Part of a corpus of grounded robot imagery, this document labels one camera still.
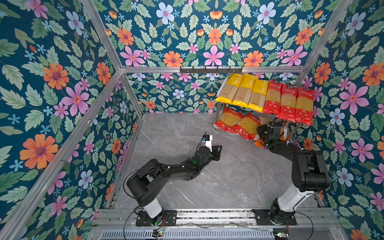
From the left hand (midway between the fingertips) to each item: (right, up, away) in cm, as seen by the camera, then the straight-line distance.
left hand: (224, 144), depth 82 cm
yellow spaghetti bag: (+2, +29, -2) cm, 29 cm away
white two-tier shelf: (+45, +11, +19) cm, 50 cm away
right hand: (+24, +11, +14) cm, 30 cm away
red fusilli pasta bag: (+19, +10, +17) cm, 27 cm away
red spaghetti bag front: (+23, +21, -9) cm, 32 cm away
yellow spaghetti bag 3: (+18, +26, -3) cm, 32 cm away
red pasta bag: (+6, +14, +20) cm, 25 cm away
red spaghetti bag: (+40, +21, -8) cm, 46 cm away
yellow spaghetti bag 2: (+9, +26, -4) cm, 28 cm away
